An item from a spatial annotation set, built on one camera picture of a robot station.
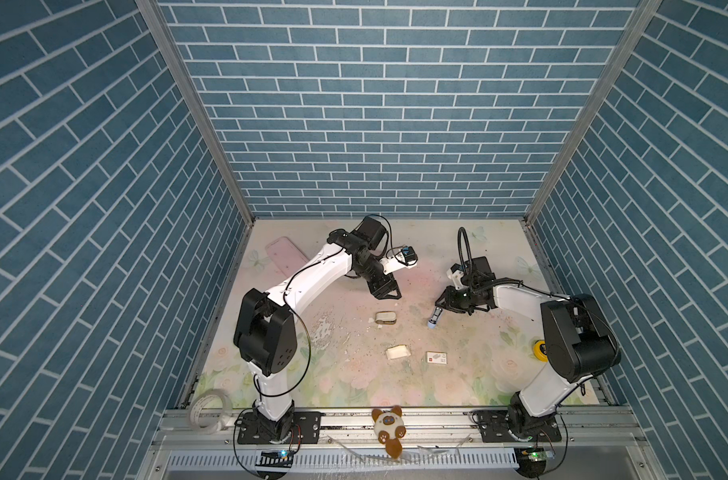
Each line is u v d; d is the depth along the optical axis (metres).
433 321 0.92
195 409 0.74
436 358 0.84
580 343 0.48
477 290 0.72
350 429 0.75
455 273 0.90
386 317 0.91
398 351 0.87
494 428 0.74
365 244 0.63
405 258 0.72
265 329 0.47
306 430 0.74
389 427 0.72
